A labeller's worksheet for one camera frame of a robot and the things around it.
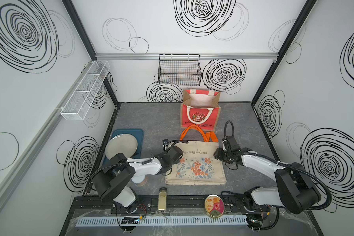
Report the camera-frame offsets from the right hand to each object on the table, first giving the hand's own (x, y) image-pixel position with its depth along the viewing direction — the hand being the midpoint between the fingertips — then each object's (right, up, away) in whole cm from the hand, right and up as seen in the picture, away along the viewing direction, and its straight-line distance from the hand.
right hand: (216, 155), depth 90 cm
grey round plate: (-61, +7, +4) cm, 61 cm away
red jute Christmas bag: (-10, +29, -3) cm, 31 cm away
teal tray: (-53, +12, +16) cm, 57 cm away
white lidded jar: (-44, -9, -14) cm, 47 cm away
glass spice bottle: (-31, -17, -18) cm, 40 cm away
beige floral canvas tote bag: (-12, -4, -5) cm, 13 cm away
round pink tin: (-6, -19, -19) cm, 28 cm away
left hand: (-25, 0, 0) cm, 25 cm away
